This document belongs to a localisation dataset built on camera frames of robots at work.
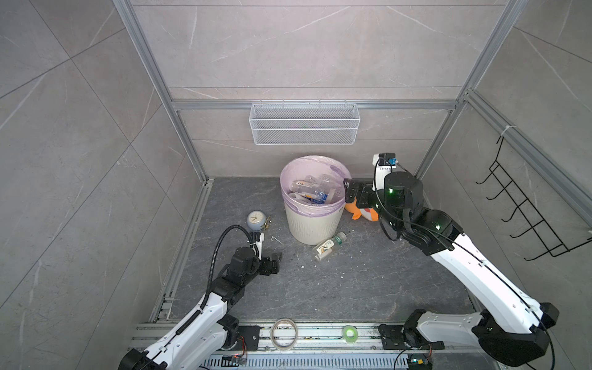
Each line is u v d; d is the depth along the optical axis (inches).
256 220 38.7
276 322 29.8
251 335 28.8
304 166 35.0
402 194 17.0
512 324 15.2
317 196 33.4
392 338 28.7
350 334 29.4
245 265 24.7
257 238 28.3
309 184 33.4
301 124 39.4
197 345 21.4
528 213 26.4
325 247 35.1
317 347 28.7
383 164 20.4
